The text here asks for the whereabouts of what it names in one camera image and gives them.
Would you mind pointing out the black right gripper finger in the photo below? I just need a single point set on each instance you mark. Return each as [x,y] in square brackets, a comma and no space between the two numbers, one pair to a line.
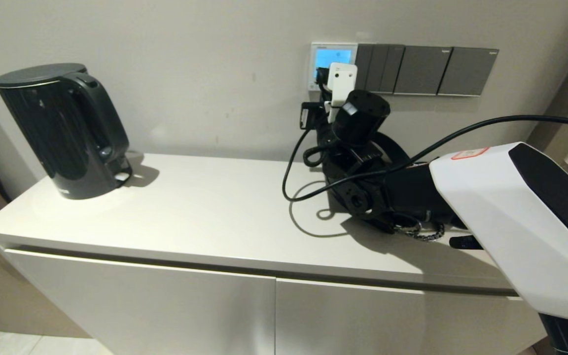
[325,85]
[323,73]

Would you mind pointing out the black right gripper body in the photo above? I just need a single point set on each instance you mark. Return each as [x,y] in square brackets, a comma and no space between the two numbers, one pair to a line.
[363,116]

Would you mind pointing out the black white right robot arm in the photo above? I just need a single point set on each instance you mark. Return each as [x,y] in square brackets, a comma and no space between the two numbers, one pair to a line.
[501,217]

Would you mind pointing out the white wall thermostat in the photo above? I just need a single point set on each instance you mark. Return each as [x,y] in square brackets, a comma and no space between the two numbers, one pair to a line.
[333,54]

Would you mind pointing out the white sideboard cabinet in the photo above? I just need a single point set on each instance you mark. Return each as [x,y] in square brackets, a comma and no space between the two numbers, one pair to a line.
[190,212]

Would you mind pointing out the white cabinet door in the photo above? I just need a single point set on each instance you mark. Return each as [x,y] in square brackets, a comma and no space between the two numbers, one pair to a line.
[387,325]
[141,305]

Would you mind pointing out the black electric kettle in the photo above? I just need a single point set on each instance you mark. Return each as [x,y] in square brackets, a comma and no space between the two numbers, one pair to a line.
[62,128]

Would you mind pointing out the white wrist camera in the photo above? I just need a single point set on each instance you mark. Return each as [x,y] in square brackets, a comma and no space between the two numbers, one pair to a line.
[341,79]

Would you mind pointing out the grey triple wall switch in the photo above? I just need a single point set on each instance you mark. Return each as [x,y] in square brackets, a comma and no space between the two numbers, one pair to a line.
[380,66]

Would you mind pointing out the grey single wall switch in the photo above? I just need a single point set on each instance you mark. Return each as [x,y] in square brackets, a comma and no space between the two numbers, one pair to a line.
[422,69]
[469,71]

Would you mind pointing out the brown wooden door frame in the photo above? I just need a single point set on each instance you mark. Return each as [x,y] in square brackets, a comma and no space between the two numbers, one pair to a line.
[565,98]

